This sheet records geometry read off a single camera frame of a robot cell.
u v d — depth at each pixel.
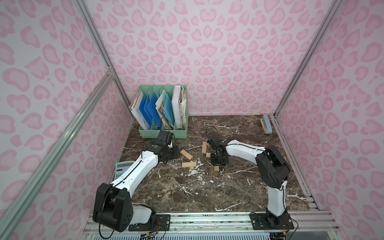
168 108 0.95
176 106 0.95
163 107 0.94
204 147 1.00
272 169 0.51
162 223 0.73
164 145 0.65
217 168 0.90
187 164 0.93
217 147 0.75
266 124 1.09
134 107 0.90
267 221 0.65
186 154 0.98
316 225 0.72
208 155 0.95
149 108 0.96
